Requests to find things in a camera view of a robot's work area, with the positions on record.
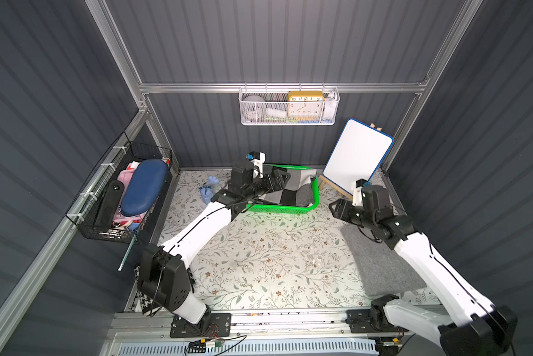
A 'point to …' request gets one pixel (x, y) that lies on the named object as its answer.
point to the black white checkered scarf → (297, 191)
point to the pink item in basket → (120, 219)
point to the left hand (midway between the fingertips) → (285, 178)
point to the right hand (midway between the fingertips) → (341, 205)
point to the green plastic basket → (273, 208)
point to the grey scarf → (381, 271)
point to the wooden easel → (324, 180)
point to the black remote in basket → (109, 211)
